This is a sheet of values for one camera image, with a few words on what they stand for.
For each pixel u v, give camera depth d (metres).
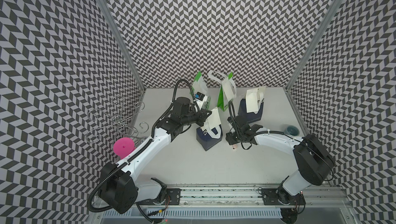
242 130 0.69
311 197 0.75
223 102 1.04
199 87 0.96
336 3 0.73
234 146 0.87
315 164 0.44
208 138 0.79
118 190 0.48
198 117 0.66
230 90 0.94
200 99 0.67
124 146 0.59
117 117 0.91
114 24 0.85
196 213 0.69
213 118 0.76
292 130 0.90
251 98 0.84
